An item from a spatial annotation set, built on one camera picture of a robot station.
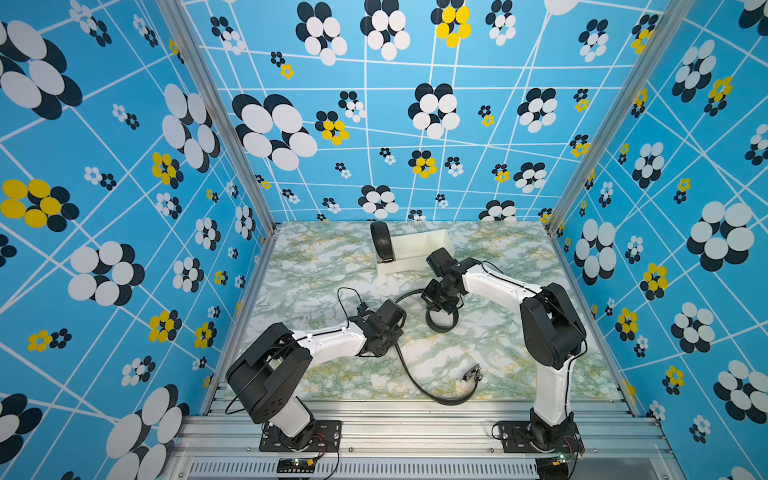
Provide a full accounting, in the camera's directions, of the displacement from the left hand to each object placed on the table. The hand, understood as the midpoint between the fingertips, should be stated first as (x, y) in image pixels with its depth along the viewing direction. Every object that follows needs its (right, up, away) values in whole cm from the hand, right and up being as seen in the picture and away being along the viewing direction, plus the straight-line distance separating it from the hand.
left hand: (404, 332), depth 90 cm
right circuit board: (+35, -28, -18) cm, 49 cm away
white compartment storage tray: (+3, +25, +20) cm, 32 cm away
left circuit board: (-27, -28, -17) cm, 43 cm away
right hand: (+7, +8, +4) cm, 12 cm away
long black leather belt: (-7, +28, +6) cm, 30 cm away
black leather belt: (+19, -9, -8) cm, 23 cm away
